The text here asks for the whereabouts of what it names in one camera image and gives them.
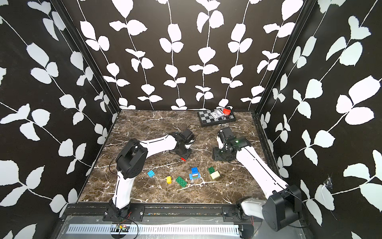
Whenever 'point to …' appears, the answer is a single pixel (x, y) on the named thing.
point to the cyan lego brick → (151, 174)
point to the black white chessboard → (206, 119)
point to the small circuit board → (121, 228)
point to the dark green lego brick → (211, 170)
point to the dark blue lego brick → (194, 170)
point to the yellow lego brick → (169, 179)
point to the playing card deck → (217, 114)
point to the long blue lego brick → (190, 176)
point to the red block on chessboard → (226, 111)
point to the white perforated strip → (155, 229)
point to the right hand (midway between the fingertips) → (215, 154)
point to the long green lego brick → (181, 181)
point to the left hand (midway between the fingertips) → (188, 152)
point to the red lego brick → (183, 159)
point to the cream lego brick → (215, 175)
